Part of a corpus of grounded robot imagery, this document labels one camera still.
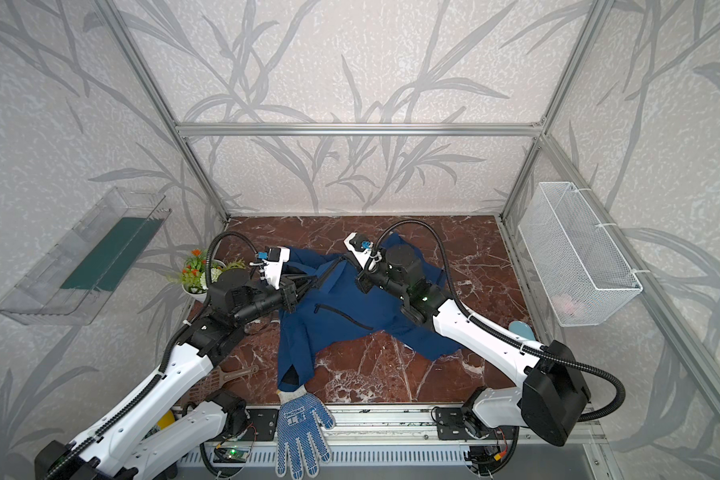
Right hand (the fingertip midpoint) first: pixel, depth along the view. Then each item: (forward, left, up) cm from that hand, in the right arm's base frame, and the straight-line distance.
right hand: (352, 243), depth 74 cm
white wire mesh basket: (-12, -49, +5) cm, 50 cm away
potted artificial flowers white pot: (-1, +46, -13) cm, 48 cm away
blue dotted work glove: (-34, +13, -29) cm, 47 cm away
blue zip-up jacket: (-8, +7, -15) cm, 18 cm away
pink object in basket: (-12, -52, -9) cm, 54 cm away
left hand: (-7, +8, -2) cm, 11 cm away
